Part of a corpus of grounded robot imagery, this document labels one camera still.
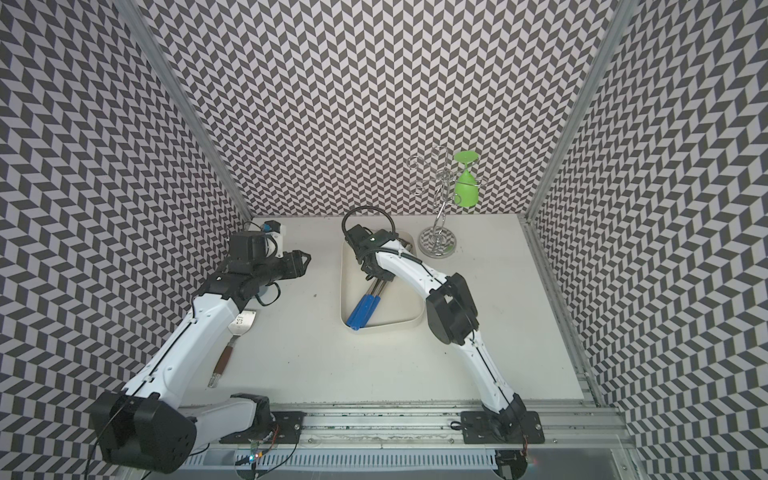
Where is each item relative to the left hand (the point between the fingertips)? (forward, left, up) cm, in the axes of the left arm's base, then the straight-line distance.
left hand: (302, 260), depth 80 cm
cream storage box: (0, -27, -26) cm, 37 cm away
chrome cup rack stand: (+14, -39, -9) cm, 42 cm away
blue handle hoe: (-8, -16, -12) cm, 21 cm away
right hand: (+5, -21, -14) cm, 26 cm away
